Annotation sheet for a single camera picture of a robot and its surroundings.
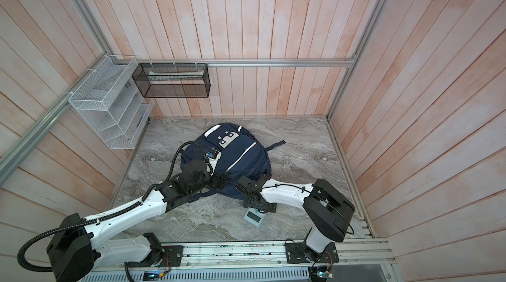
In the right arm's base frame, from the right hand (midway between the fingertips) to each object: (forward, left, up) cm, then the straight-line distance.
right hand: (257, 205), depth 87 cm
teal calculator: (-6, +1, +2) cm, 6 cm away
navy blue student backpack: (+24, +15, +13) cm, 31 cm away
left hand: (+8, +15, +16) cm, 24 cm away
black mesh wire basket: (+59, +47, +26) cm, 79 cm away
